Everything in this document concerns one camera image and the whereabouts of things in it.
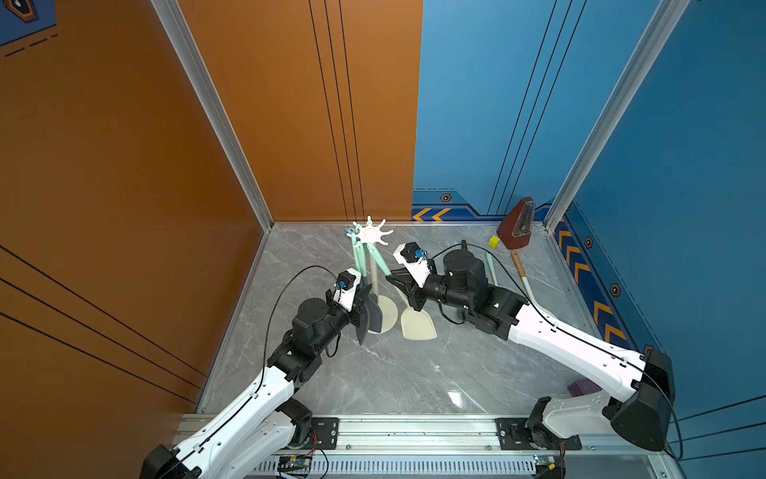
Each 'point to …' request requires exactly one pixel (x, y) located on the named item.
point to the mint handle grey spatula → (375, 320)
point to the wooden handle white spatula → (524, 278)
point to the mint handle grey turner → (362, 266)
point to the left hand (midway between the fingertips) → (366, 281)
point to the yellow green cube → (494, 241)
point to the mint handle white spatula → (491, 265)
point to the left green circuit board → (297, 464)
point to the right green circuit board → (548, 464)
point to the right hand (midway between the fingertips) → (391, 273)
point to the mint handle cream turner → (416, 324)
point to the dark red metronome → (515, 230)
